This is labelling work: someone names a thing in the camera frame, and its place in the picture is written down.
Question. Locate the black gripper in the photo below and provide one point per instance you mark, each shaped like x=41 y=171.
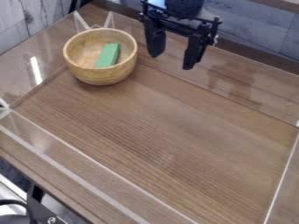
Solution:
x=183 y=17

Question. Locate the green stick block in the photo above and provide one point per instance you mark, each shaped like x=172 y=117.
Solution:
x=108 y=55

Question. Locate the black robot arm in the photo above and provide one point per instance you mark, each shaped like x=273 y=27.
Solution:
x=184 y=18

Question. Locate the wooden bowl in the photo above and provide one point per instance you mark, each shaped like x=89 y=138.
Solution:
x=81 y=50

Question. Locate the black metal table leg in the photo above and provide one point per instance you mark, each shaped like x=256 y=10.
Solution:
x=41 y=214

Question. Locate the clear acrylic tray wall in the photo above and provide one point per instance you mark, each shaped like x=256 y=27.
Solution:
x=173 y=147

